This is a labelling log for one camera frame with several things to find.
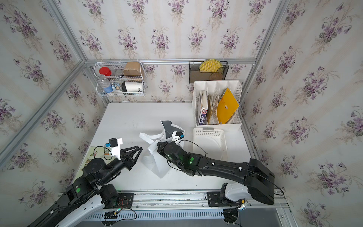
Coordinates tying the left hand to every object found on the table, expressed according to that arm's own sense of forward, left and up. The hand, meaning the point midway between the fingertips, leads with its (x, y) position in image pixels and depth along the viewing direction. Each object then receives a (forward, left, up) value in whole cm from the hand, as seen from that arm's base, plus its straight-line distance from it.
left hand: (142, 151), depth 64 cm
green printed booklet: (-4, +13, +8) cm, 16 cm away
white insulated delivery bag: (+12, -12, -2) cm, 17 cm away
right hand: (+6, -5, -5) cm, 10 cm away
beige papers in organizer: (+33, -38, -3) cm, 50 cm away
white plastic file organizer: (+49, -45, -2) cm, 67 cm away
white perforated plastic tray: (+19, -39, -25) cm, 50 cm away
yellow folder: (+38, -51, -11) cm, 64 cm away
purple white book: (+29, -31, -1) cm, 43 cm away
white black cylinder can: (+46, +15, +1) cm, 48 cm away
